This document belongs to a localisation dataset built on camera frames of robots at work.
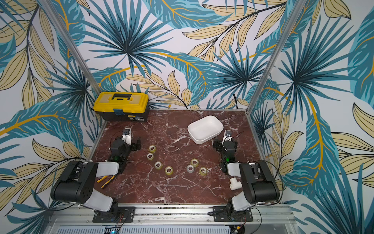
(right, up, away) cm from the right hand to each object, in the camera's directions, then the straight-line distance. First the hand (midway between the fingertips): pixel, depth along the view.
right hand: (225, 137), depth 93 cm
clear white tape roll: (-22, -18, -4) cm, 29 cm away
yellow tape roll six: (-15, -20, -5) cm, 25 cm away
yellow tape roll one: (-48, -8, +4) cm, 48 cm away
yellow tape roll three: (-42, -17, -3) cm, 45 cm away
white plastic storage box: (-13, +4, +13) cm, 19 cm away
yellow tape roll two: (-48, -12, 0) cm, 49 cm away
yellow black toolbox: (-69, +21, +8) cm, 72 cm away
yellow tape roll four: (-35, -19, -5) cm, 40 cm away
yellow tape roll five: (-20, -15, -2) cm, 25 cm away
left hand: (-59, 0, 0) cm, 59 cm away
